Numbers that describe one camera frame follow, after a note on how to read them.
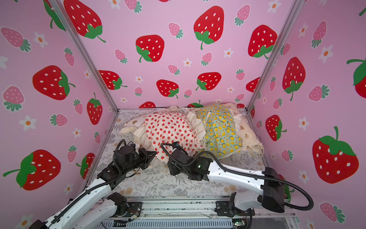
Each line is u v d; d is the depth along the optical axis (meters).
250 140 0.92
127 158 0.59
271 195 0.38
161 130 0.84
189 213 0.73
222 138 0.82
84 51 0.84
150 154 0.74
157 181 0.84
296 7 0.69
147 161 0.69
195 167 0.52
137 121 1.01
